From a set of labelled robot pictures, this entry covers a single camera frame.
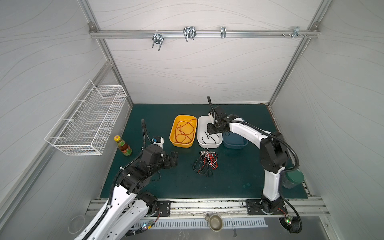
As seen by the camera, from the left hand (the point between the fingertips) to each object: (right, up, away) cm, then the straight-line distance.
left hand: (172, 152), depth 74 cm
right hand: (+23, +12, +21) cm, 33 cm away
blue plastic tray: (+35, +3, +20) cm, 41 cm away
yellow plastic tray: (+3, +8, +31) cm, 32 cm away
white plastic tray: (+18, +2, +25) cm, 31 cm away
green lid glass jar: (+60, -13, -1) cm, 61 cm away
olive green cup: (+21, -32, -5) cm, 39 cm away
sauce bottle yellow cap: (-29, -1, +12) cm, 32 cm away
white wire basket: (-40, +14, -5) cm, 42 cm away
